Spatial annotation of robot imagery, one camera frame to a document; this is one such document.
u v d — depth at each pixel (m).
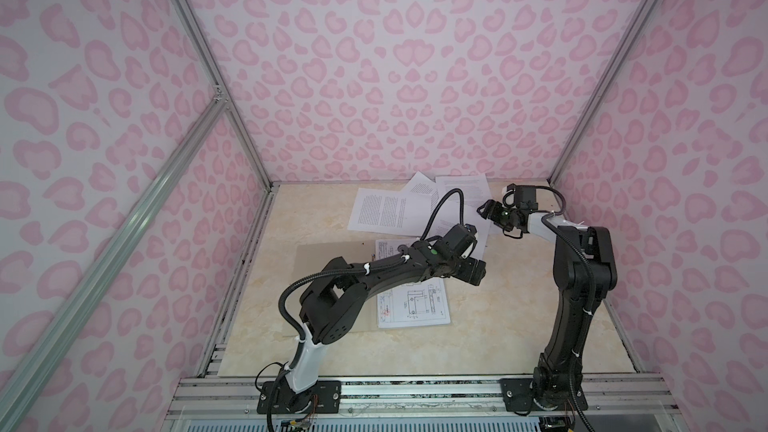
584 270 0.53
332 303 0.49
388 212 1.10
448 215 0.69
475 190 1.19
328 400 0.73
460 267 0.74
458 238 0.68
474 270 0.77
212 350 0.84
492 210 0.95
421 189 1.19
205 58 0.84
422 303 0.88
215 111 0.87
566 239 0.61
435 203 0.69
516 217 0.82
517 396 0.73
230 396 0.75
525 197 0.84
